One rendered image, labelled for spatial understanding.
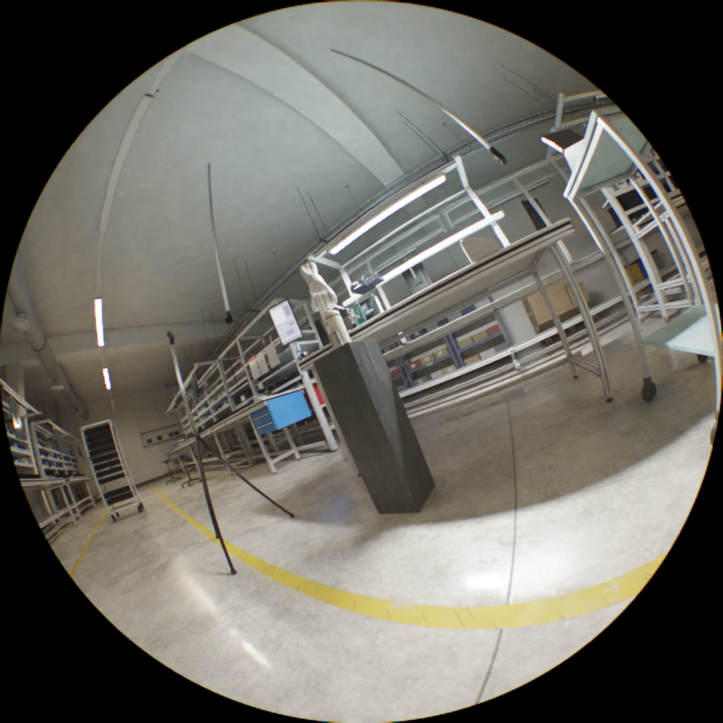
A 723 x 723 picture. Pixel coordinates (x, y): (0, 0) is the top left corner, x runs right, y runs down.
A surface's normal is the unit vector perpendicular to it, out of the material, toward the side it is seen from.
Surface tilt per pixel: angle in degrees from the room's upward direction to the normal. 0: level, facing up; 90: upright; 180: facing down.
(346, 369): 90
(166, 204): 180
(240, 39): 180
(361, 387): 90
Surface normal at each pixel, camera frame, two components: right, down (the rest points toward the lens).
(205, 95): 0.38, 0.92
